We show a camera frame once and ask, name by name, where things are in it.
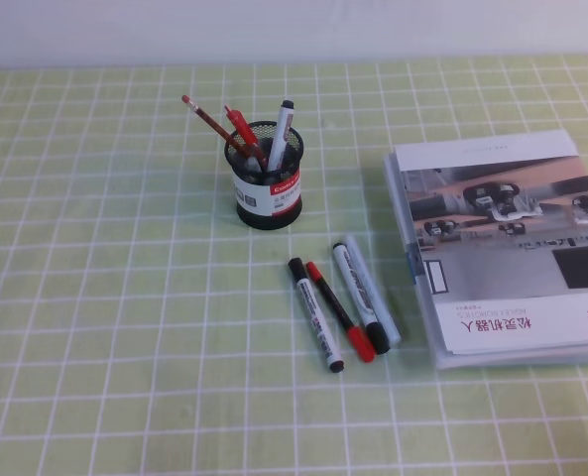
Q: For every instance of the pale blue marker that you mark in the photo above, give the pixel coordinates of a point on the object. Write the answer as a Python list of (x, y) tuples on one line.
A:
[(379, 306)]

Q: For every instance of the black pen with red cap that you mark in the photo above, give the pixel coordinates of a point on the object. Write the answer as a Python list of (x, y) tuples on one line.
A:
[(355, 335)]

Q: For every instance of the green checked tablecloth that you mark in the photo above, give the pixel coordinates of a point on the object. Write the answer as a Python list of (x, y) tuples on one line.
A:
[(145, 329)]

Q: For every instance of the clear grey pen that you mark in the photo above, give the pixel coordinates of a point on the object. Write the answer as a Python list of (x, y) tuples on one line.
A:
[(252, 164)]

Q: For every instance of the white marker in holder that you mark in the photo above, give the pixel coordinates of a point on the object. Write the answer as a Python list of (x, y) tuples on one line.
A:
[(280, 138)]

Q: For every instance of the black mesh pen holder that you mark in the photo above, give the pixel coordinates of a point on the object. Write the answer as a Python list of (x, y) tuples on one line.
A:
[(268, 201)]

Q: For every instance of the red pencil with eraser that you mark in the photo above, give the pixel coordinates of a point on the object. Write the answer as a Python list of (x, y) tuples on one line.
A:
[(215, 126)]

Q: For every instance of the clear plastic folder stack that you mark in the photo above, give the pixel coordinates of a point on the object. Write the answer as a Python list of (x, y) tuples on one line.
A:
[(422, 317)]

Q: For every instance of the red clip pen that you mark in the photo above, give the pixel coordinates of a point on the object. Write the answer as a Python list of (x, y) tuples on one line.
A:
[(244, 130)]

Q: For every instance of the white marker black cap right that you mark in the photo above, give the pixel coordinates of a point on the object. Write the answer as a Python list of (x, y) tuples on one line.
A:
[(372, 326)]

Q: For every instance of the white marker black cap left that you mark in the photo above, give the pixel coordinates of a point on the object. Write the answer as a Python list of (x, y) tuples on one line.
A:
[(318, 321)]

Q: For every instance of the white marker black cap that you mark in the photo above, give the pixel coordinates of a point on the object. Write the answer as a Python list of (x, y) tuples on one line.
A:
[(372, 326), (318, 321)]

